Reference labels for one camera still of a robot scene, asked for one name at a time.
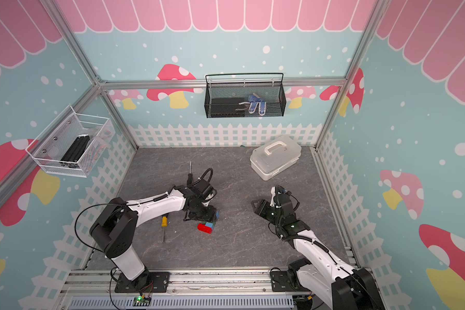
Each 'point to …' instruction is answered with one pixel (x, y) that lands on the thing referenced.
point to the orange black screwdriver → (190, 183)
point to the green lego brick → (214, 223)
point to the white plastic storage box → (274, 157)
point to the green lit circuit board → (140, 301)
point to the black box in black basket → (227, 107)
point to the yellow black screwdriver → (165, 223)
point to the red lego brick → (210, 227)
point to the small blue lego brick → (210, 225)
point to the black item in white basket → (75, 151)
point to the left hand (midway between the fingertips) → (208, 221)
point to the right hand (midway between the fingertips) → (254, 203)
